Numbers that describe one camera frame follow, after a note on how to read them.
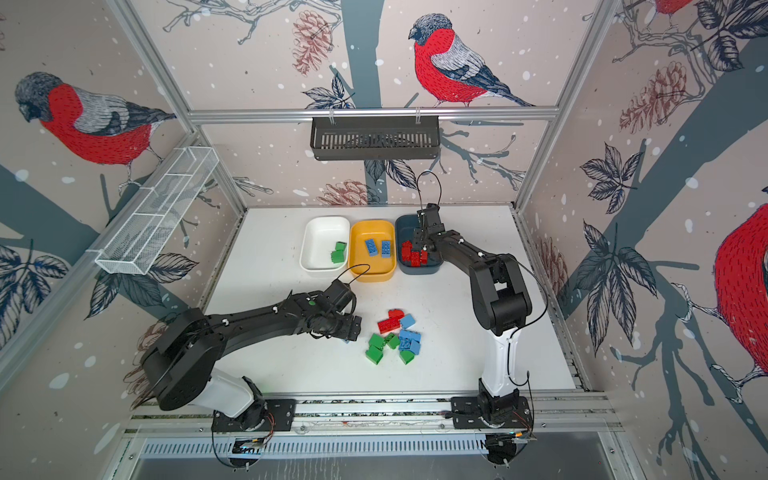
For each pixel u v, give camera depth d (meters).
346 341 0.85
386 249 1.07
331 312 0.72
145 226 0.75
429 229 0.79
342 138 0.95
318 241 1.10
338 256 1.05
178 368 0.43
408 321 0.90
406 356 0.81
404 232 1.13
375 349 0.83
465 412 0.73
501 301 0.53
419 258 1.03
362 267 0.76
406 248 1.04
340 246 1.08
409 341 0.83
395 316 0.90
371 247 1.04
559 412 0.75
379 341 0.84
